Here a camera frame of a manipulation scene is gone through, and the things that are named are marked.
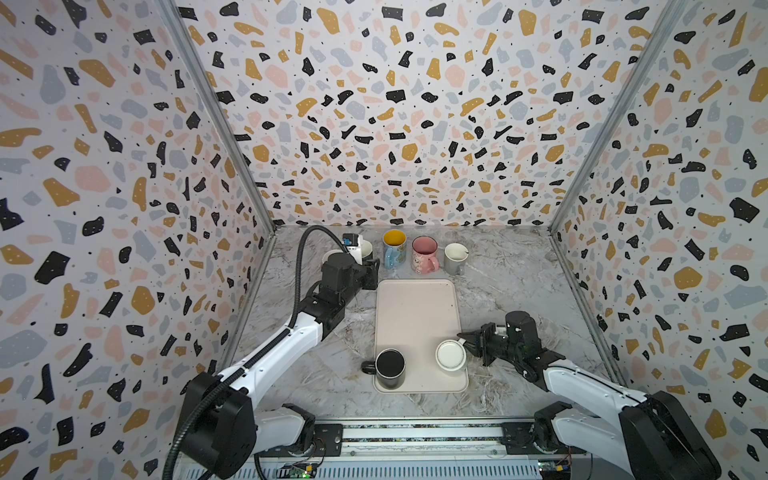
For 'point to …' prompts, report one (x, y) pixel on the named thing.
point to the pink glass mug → (424, 256)
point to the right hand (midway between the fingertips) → (453, 329)
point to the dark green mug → (366, 250)
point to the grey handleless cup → (455, 255)
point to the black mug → (389, 368)
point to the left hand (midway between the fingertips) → (373, 255)
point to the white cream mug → (451, 354)
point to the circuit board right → (555, 469)
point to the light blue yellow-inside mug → (394, 248)
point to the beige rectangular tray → (413, 316)
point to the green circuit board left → (299, 470)
